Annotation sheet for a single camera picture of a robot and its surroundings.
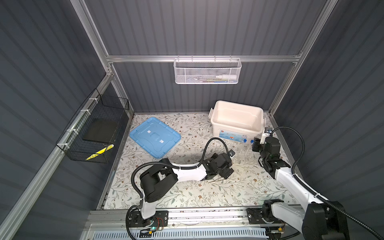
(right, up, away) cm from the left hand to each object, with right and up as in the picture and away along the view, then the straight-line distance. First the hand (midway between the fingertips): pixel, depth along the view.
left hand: (226, 163), depth 87 cm
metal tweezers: (-7, -11, 0) cm, 13 cm away
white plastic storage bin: (+13, +25, +25) cm, 38 cm away
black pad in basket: (-65, +20, -13) cm, 69 cm away
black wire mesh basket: (-71, +32, -9) cm, 78 cm away
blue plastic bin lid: (-47, +14, +20) cm, 53 cm away
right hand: (+20, +14, -2) cm, 25 cm away
